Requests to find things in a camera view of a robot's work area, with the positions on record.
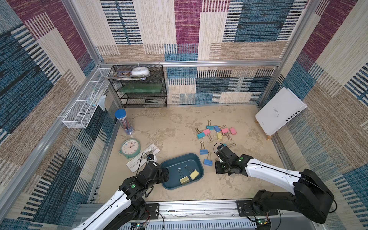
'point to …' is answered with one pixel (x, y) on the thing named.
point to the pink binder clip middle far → (225, 131)
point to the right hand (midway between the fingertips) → (216, 166)
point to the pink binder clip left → (207, 132)
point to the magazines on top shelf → (127, 75)
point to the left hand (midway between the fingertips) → (163, 172)
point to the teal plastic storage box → (183, 170)
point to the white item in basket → (101, 102)
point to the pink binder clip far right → (233, 131)
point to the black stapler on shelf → (150, 101)
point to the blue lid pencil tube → (120, 114)
